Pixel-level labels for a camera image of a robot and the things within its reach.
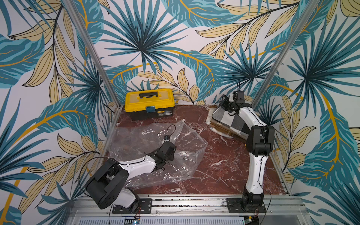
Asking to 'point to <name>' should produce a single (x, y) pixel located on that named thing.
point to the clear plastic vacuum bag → (133, 142)
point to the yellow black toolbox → (146, 103)
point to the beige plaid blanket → (214, 123)
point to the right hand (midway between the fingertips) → (220, 102)
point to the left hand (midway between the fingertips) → (169, 151)
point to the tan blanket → (235, 133)
